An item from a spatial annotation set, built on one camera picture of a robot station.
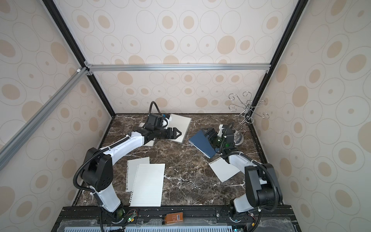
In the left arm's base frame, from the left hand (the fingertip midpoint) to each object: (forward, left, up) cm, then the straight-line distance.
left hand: (181, 132), depth 85 cm
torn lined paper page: (-27, +19, -19) cm, 38 cm away
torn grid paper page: (-14, +30, -17) cm, 37 cm away
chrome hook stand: (+25, -49, -10) cm, 56 cm away
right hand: (+2, -18, -2) cm, 18 cm away
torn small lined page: (-15, -27, -18) cm, 36 cm away
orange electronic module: (-41, +2, -14) cm, 44 cm away
